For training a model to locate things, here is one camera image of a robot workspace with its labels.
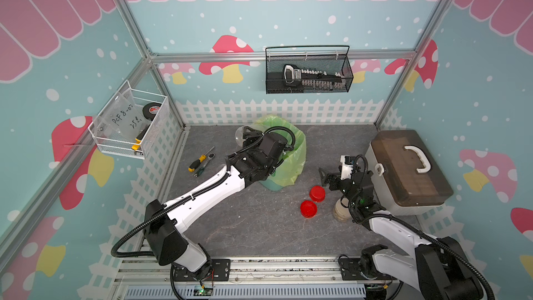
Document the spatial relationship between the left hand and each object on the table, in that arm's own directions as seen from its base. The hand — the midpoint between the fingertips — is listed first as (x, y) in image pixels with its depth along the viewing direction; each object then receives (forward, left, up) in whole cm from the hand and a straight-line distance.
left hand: (242, 134), depth 73 cm
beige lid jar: (-18, -38, -25) cm, 49 cm away
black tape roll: (+12, +37, 0) cm, 39 cm away
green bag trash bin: (-4, -18, -15) cm, 24 cm away
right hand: (-1, -34, -19) cm, 39 cm away
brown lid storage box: (-6, -66, -19) cm, 69 cm away
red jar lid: (-8, -30, -29) cm, 42 cm away
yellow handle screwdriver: (+8, +28, -32) cm, 44 cm away
